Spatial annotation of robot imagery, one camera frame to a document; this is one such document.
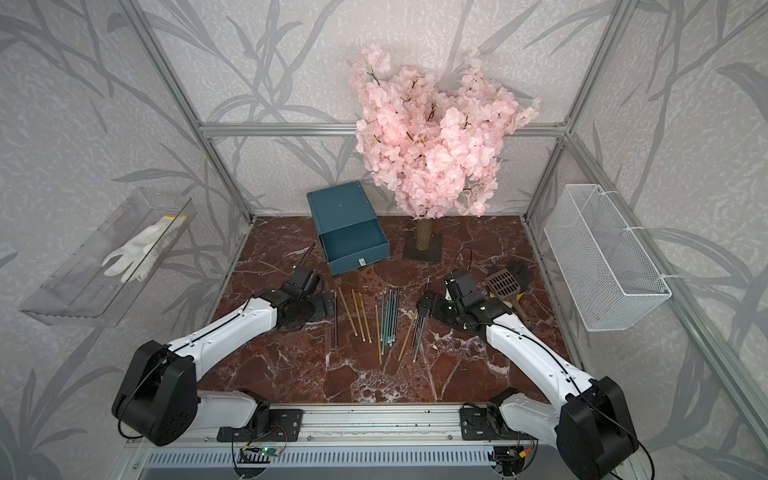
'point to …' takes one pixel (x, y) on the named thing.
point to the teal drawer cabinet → (339, 206)
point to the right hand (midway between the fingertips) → (427, 307)
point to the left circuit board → (269, 451)
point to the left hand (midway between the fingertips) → (322, 311)
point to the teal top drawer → (355, 246)
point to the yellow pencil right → (407, 338)
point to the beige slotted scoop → (506, 289)
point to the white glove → (140, 254)
